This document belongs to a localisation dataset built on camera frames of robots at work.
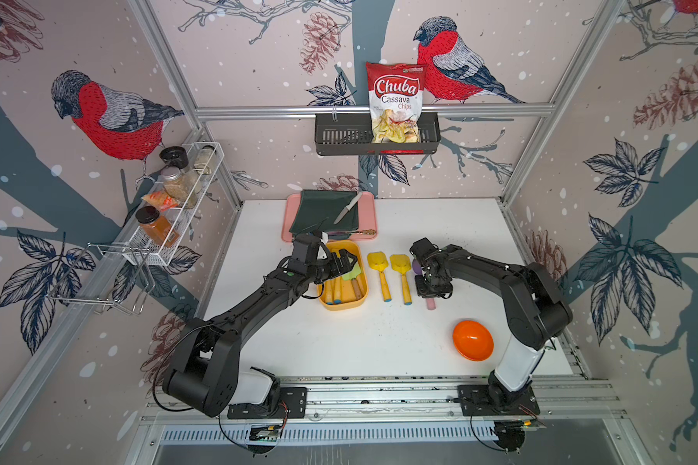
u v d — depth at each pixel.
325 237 0.82
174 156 0.74
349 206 1.18
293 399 0.73
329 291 0.92
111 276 0.60
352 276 0.97
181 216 0.69
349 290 0.94
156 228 0.64
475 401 0.73
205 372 0.42
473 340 0.81
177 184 0.71
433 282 0.79
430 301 0.90
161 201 0.70
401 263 0.97
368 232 1.10
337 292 0.92
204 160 0.86
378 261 1.00
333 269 0.76
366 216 1.17
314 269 0.71
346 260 0.78
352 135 1.07
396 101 0.83
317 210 1.19
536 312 0.48
